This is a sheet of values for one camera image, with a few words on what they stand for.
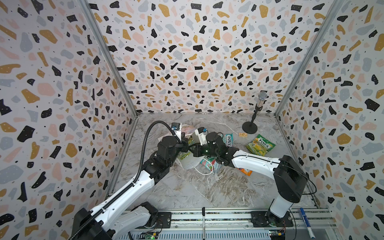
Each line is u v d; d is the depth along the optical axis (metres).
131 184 0.47
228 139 1.03
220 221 0.75
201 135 0.75
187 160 0.86
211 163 0.82
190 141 0.80
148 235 0.70
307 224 0.73
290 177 0.46
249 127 1.13
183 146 0.66
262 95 0.86
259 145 1.00
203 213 0.76
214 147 0.64
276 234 0.72
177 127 0.62
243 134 1.09
